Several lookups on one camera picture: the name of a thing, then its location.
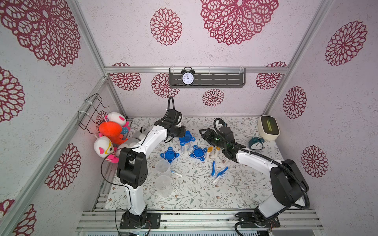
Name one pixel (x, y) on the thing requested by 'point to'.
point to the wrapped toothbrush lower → (218, 177)
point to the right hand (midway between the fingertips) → (200, 130)
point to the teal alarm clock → (256, 143)
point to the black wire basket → (84, 117)
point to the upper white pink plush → (116, 117)
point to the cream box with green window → (268, 127)
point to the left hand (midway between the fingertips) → (183, 133)
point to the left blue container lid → (170, 155)
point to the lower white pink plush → (104, 147)
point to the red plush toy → (112, 131)
